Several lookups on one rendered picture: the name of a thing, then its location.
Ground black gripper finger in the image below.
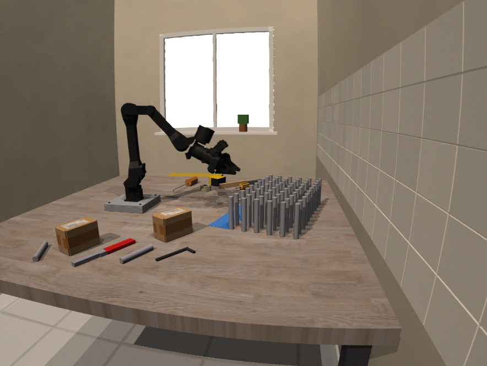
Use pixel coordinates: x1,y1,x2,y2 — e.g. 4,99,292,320
215,159,236,175
225,156,240,171

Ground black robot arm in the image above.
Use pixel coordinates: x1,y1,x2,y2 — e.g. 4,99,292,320
121,103,229,202

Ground brown cardboard box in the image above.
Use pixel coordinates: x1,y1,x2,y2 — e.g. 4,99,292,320
152,207,193,243
55,217,100,256

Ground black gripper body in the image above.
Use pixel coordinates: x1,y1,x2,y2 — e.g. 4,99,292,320
200,148,230,174

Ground red and grey bar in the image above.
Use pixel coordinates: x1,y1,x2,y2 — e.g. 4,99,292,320
71,238,136,267

